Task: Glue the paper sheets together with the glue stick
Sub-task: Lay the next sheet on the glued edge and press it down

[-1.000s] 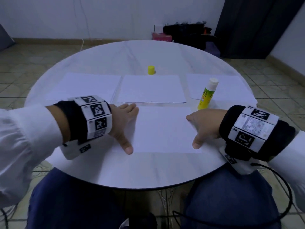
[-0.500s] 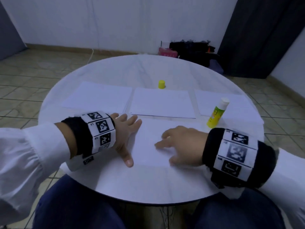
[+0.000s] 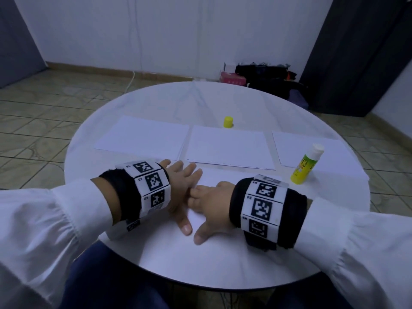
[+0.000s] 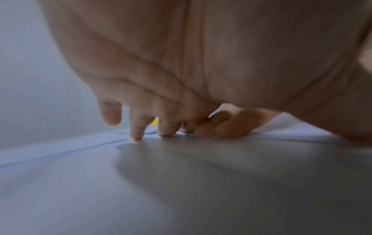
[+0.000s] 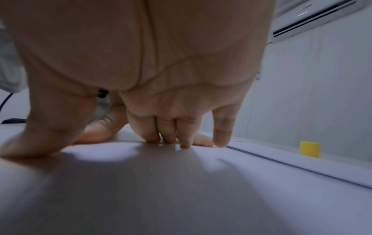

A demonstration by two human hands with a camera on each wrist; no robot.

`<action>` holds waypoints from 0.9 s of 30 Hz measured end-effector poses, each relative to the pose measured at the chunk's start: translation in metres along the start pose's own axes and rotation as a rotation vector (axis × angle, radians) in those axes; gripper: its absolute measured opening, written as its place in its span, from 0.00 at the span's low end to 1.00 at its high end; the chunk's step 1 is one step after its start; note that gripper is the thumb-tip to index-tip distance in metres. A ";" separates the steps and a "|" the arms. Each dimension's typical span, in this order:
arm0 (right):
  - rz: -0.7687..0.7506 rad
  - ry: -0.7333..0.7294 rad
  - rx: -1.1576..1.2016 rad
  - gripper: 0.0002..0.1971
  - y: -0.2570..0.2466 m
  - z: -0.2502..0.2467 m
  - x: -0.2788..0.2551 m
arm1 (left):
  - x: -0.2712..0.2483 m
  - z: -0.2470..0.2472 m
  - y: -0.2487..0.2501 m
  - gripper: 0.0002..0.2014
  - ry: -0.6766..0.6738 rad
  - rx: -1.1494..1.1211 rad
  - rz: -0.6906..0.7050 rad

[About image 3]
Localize black bag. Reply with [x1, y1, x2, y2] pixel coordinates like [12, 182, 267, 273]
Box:
[235, 63, 300, 94]

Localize black wardrobe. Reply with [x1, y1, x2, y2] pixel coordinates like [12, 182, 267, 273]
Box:
[299, 0, 412, 118]

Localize yellow glue stick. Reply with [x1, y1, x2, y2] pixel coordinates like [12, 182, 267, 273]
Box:
[290, 144, 325, 185]

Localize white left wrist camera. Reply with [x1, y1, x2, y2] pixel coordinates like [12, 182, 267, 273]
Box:
[106, 218, 142, 241]

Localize person's left hand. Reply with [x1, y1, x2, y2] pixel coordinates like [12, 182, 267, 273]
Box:
[159, 159, 203, 236]

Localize pink box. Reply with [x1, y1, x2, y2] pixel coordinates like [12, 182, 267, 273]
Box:
[220, 72, 247, 86]

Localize person's left forearm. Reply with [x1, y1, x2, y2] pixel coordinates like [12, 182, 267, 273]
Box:
[0, 179, 122, 309]

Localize black left wristband with markers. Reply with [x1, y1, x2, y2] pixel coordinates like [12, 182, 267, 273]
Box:
[100, 160, 172, 221]

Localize single white paper sheet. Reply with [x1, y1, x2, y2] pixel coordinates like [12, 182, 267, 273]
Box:
[185, 125, 276, 170]
[169, 165, 252, 236]

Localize grey door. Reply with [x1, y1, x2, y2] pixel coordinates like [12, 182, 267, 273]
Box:
[0, 0, 47, 89]

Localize person's right hand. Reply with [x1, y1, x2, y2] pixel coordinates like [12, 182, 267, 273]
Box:
[188, 182, 236, 246]

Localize white wall cable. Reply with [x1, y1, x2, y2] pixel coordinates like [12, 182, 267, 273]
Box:
[127, 0, 140, 91]

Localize black wristband with markers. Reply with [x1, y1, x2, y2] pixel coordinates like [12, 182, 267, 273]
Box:
[229, 175, 309, 250]
[100, 160, 172, 221]

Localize person's right forearm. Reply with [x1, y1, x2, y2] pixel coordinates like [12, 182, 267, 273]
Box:
[295, 197, 412, 309]

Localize blue suitcase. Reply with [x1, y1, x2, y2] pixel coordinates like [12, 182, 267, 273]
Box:
[288, 88, 311, 110]

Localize black right wristband with markers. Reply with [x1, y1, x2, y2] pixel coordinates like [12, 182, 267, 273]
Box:
[229, 175, 309, 250]

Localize white paper stack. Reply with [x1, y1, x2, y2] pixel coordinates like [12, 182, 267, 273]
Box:
[94, 115, 191, 161]
[272, 130, 370, 181]

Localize person's legs in blue jeans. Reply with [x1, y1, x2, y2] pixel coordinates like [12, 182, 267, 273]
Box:
[61, 241, 355, 309]

